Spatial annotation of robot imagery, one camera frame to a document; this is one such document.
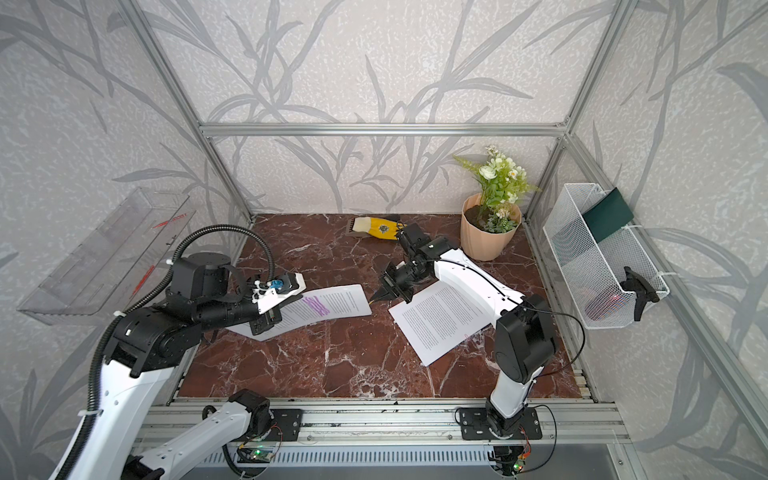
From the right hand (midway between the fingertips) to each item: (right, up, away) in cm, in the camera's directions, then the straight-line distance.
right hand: (368, 295), depth 75 cm
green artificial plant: (+39, +31, +14) cm, 52 cm away
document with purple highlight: (-12, -2, -6) cm, 13 cm away
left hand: (-13, +3, -14) cm, 19 cm away
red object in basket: (+52, -1, -12) cm, 53 cm away
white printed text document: (+20, -11, +18) cm, 29 cm away
